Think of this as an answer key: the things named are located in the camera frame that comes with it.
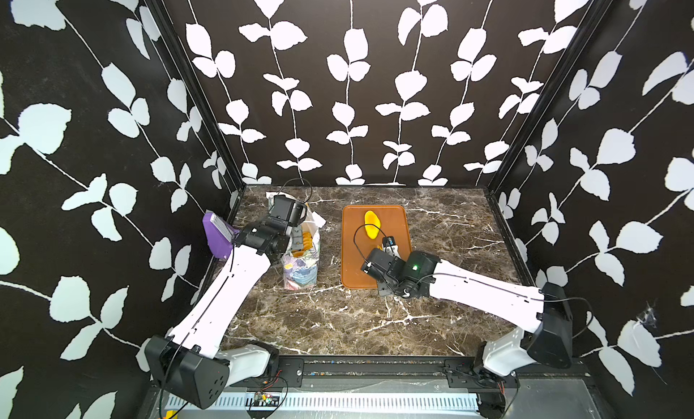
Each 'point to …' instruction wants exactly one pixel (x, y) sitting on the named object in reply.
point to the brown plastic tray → (357, 245)
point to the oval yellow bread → (370, 218)
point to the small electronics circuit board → (266, 399)
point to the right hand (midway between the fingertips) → (382, 276)
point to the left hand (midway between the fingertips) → (290, 232)
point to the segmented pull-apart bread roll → (307, 242)
